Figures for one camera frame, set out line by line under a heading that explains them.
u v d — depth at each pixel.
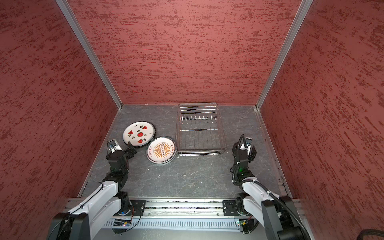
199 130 1.04
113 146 0.71
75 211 0.44
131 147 0.79
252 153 0.77
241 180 0.62
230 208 0.74
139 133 1.00
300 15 0.74
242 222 0.72
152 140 0.97
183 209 0.76
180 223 0.71
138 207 0.73
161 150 0.92
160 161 0.87
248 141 0.71
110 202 0.59
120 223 0.72
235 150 0.81
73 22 0.76
